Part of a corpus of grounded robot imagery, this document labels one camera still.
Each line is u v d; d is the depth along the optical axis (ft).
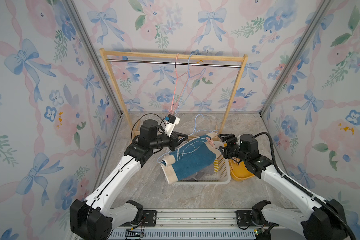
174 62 1.99
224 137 2.40
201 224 2.40
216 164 2.90
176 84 3.41
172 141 1.99
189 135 2.25
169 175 2.41
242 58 1.91
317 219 1.26
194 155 2.56
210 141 2.67
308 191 1.46
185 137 2.25
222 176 2.74
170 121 1.99
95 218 1.23
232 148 2.29
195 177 2.71
